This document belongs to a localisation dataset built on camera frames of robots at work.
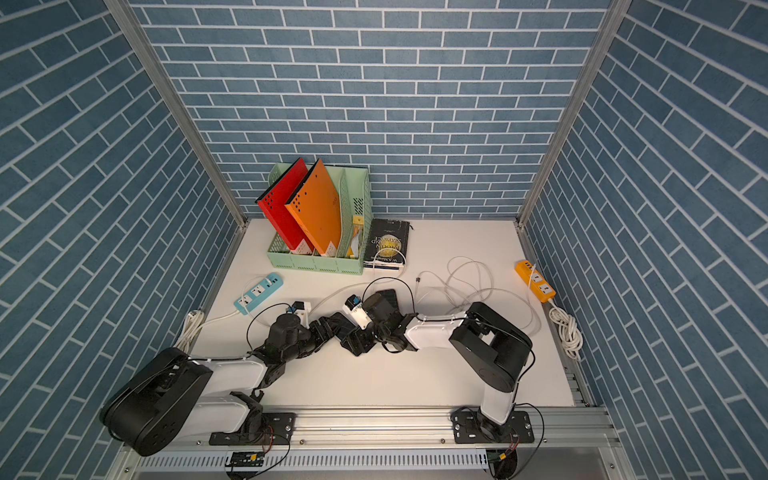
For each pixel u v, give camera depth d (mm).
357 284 1010
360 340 768
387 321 694
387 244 1092
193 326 912
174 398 428
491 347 475
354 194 1062
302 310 836
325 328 799
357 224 1155
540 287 978
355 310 788
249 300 934
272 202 868
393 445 721
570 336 868
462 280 1027
